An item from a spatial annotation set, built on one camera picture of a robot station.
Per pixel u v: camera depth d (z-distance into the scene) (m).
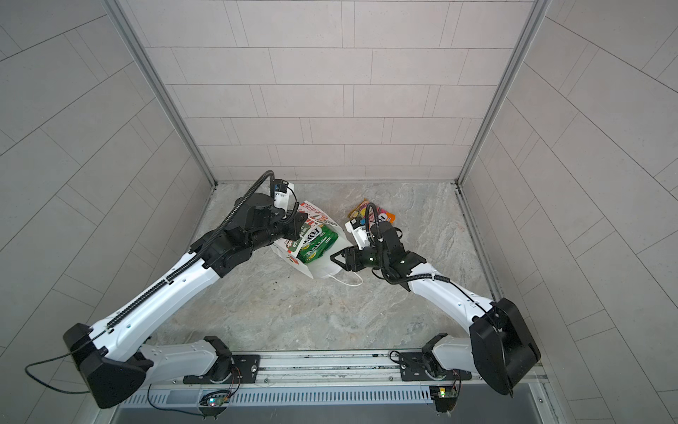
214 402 0.64
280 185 0.59
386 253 0.61
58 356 0.36
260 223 0.52
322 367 0.72
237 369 0.69
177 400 0.68
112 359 0.38
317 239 0.89
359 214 1.02
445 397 0.68
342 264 0.71
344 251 0.69
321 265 0.88
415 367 0.71
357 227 0.71
